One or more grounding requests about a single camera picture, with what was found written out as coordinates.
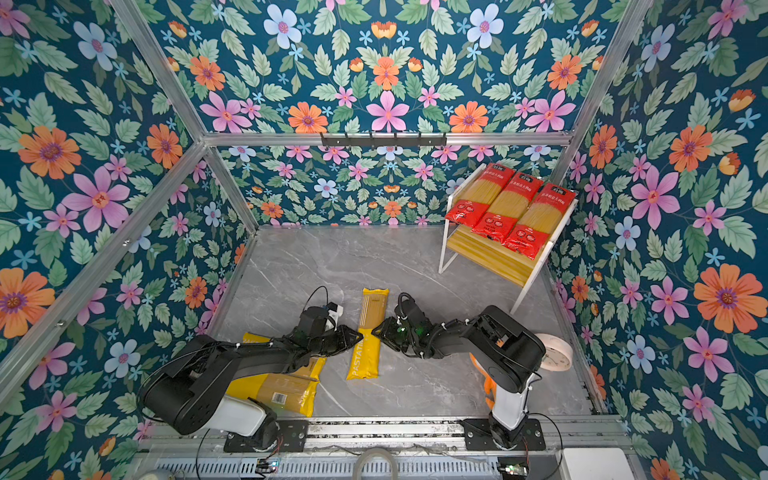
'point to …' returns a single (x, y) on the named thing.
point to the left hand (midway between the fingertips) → (366, 333)
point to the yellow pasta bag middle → (314, 369)
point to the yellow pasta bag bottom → (294, 392)
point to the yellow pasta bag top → (365, 360)
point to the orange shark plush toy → (489, 383)
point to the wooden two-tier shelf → (493, 256)
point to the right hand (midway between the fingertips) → (372, 333)
